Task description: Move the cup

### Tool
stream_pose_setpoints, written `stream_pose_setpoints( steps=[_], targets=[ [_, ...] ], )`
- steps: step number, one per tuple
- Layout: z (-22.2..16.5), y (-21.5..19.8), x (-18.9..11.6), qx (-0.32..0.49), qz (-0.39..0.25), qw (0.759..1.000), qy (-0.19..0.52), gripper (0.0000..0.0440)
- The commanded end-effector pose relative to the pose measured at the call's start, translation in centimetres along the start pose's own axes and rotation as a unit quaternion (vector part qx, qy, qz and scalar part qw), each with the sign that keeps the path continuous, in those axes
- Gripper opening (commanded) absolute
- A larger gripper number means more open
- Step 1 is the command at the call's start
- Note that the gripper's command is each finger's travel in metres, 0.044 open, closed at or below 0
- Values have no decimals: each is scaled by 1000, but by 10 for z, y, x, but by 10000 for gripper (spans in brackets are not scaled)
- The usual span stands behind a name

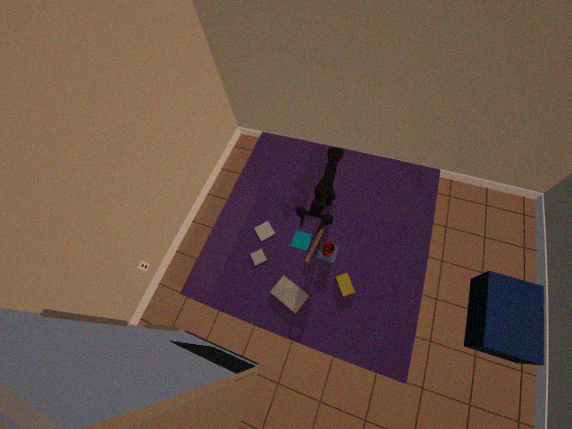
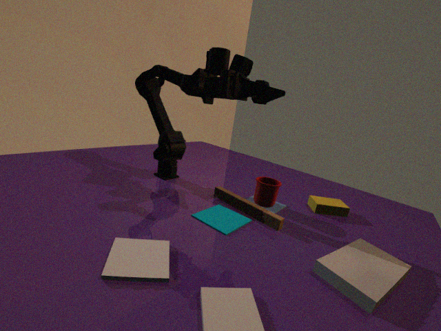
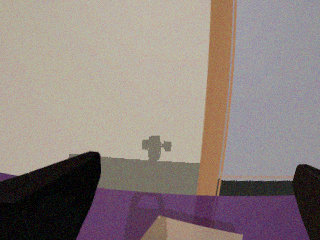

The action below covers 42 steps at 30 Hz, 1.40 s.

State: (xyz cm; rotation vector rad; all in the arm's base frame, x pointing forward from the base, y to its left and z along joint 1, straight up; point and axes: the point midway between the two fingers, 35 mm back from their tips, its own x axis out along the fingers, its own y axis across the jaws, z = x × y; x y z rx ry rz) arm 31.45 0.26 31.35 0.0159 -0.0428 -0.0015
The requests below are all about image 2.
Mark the brown flat bar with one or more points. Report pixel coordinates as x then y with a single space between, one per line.
272 220

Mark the tan flat square pad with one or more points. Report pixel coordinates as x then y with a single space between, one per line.
138 260

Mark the red cup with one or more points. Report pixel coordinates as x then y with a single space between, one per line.
266 191

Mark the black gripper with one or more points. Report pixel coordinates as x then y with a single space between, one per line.
234 85

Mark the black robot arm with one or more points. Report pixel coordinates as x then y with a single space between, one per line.
202 83

